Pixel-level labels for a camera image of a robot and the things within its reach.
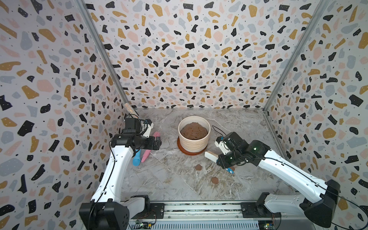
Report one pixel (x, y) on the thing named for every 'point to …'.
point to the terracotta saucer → (180, 148)
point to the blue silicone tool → (137, 159)
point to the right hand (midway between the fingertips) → (217, 163)
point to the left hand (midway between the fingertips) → (153, 141)
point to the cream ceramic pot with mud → (194, 132)
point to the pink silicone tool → (146, 152)
